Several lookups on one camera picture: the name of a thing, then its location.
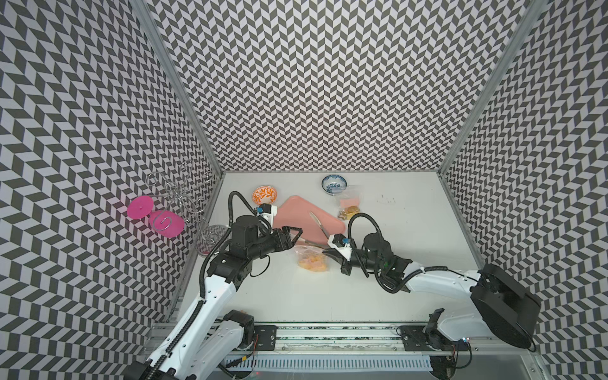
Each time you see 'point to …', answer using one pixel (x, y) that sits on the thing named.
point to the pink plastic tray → (317, 224)
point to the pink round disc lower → (165, 223)
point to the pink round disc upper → (140, 207)
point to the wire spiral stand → (189, 194)
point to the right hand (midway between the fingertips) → (326, 253)
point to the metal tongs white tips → (322, 228)
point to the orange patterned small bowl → (264, 194)
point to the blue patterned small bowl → (334, 184)
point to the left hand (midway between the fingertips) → (296, 235)
